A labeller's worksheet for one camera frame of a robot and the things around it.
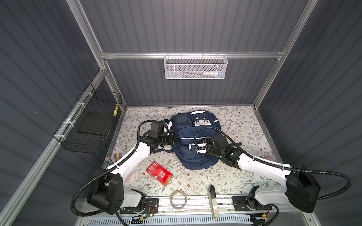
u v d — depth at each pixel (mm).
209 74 905
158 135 654
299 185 412
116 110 838
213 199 723
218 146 619
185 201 741
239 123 1088
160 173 844
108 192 409
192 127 920
